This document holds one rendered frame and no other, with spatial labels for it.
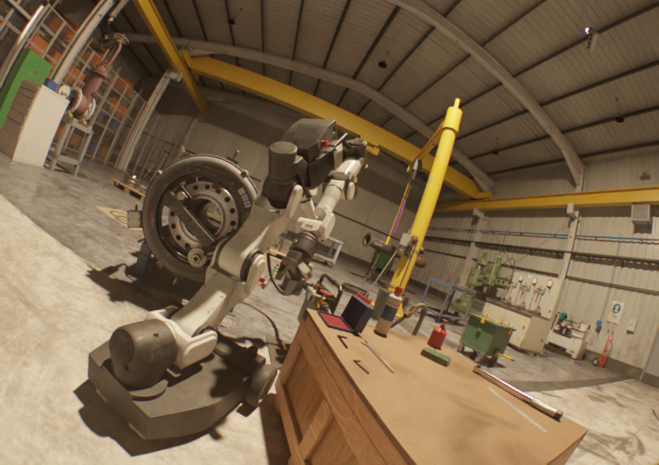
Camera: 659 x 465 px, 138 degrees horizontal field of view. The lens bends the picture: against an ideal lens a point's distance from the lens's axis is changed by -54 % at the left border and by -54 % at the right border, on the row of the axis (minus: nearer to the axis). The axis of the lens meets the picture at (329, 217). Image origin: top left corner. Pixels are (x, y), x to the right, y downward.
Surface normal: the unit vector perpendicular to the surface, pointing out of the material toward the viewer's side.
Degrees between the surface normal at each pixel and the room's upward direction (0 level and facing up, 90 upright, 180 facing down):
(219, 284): 46
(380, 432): 90
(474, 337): 90
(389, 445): 90
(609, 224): 90
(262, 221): 60
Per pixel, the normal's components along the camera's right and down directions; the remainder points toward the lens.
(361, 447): -0.88, -0.38
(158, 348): 0.96, -0.22
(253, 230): 0.04, -0.59
